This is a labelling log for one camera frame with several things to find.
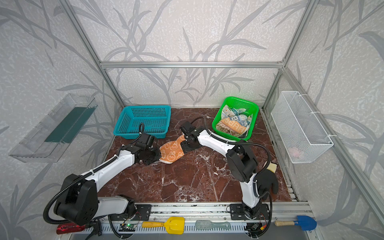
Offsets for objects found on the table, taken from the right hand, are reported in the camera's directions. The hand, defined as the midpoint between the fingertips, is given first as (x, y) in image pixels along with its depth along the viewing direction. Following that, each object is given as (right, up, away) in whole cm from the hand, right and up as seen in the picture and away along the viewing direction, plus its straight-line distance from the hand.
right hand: (188, 142), depth 91 cm
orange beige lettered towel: (+27, +9, +8) cm, 30 cm away
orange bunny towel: (-11, -6, +3) cm, 13 cm away
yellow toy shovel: (-5, -35, -22) cm, 42 cm away
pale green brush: (+10, -35, -22) cm, 43 cm away
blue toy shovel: (+59, -35, -21) cm, 72 cm away
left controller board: (-28, -38, -20) cm, 51 cm away
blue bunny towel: (+35, +18, +23) cm, 46 cm away
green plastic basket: (+47, +24, +23) cm, 57 cm away
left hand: (-15, -5, -4) cm, 16 cm away
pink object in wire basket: (+54, -2, -19) cm, 57 cm away
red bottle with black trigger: (-41, -35, -23) cm, 59 cm away
